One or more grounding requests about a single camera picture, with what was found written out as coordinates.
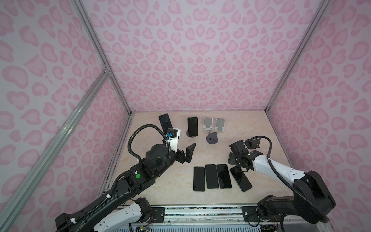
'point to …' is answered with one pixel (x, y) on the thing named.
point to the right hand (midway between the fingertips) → (235, 159)
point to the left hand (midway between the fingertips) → (187, 139)
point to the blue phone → (192, 126)
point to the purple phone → (165, 122)
